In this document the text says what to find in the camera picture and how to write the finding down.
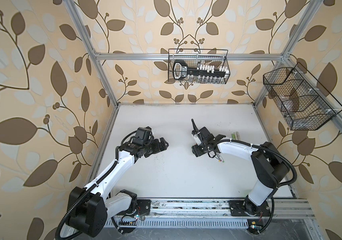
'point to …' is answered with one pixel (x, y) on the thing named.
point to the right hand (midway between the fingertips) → (197, 150)
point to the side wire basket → (304, 103)
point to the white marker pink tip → (239, 136)
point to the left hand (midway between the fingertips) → (163, 145)
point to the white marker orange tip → (236, 134)
